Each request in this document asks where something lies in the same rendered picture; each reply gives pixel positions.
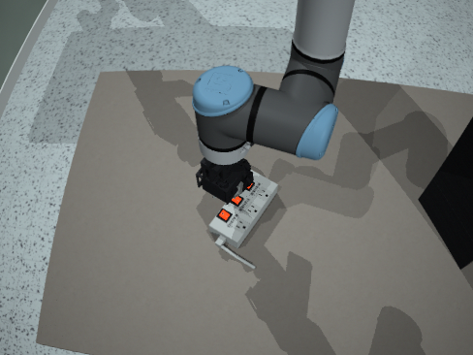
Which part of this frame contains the white power strip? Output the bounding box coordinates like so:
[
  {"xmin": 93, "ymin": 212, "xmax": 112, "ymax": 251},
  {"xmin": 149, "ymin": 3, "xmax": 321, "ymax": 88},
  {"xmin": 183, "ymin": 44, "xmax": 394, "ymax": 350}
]
[{"xmin": 209, "ymin": 170, "xmax": 278, "ymax": 269}]

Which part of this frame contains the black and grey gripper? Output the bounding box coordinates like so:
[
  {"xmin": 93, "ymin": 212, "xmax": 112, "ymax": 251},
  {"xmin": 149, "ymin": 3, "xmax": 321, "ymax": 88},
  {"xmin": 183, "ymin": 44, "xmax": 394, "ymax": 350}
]
[{"xmin": 196, "ymin": 157, "xmax": 254, "ymax": 205}]

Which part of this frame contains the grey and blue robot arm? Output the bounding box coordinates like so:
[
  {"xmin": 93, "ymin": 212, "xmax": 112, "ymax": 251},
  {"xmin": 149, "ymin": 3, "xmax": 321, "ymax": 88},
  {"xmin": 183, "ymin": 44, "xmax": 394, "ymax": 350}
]
[{"xmin": 192, "ymin": 0, "xmax": 355, "ymax": 165}]

